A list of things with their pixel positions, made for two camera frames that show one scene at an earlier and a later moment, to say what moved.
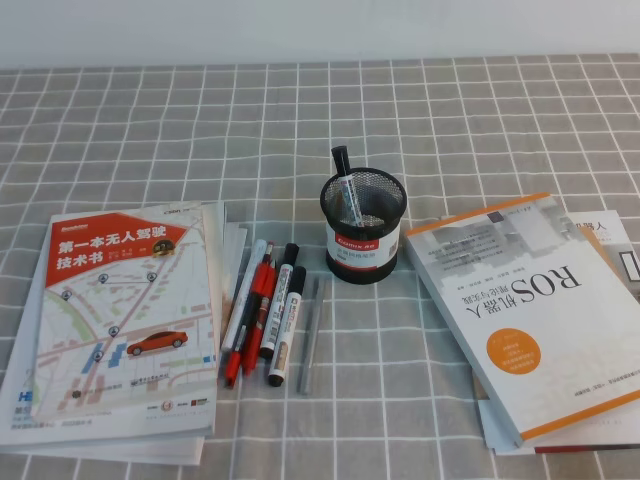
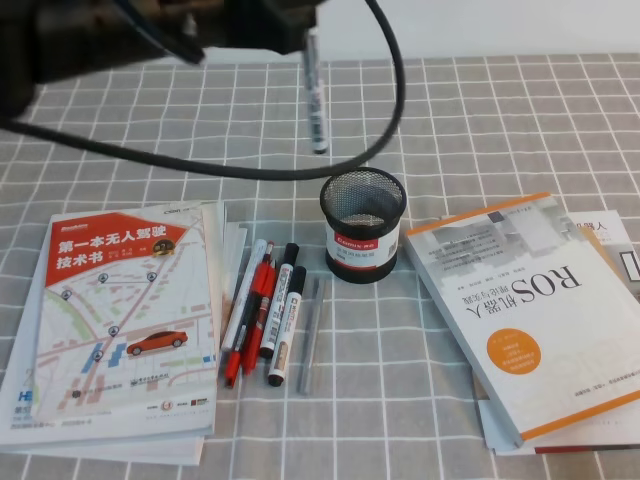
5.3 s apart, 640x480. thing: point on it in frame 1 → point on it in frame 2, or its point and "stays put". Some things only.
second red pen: x=263 y=287 stays put
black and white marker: x=346 y=180 → x=317 y=93
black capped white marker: x=289 y=258 stays put
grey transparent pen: x=311 y=336 stays put
